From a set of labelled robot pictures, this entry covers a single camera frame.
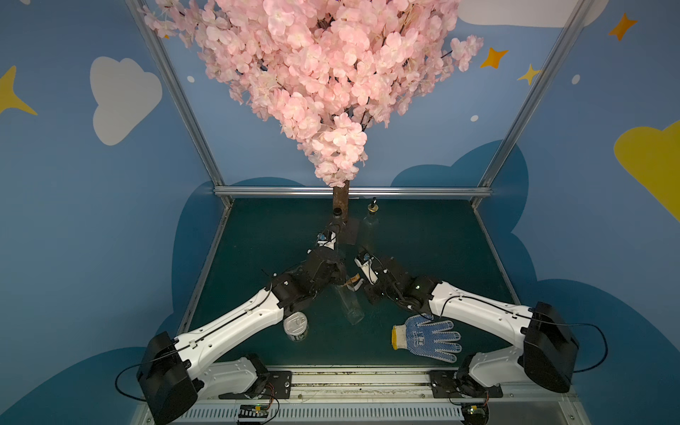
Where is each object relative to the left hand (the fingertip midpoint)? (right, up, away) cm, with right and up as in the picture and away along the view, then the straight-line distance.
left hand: (344, 257), depth 77 cm
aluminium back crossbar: (+5, +25, +39) cm, 47 cm away
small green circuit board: (-25, -43, -4) cm, 50 cm away
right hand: (+8, -7, +6) cm, 13 cm away
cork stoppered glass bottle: (+2, -15, +6) cm, 16 cm away
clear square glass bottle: (+9, +8, +14) cm, 19 cm away
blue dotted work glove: (+24, -26, +7) cm, 36 cm away
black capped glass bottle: (-2, +10, +10) cm, 14 cm away
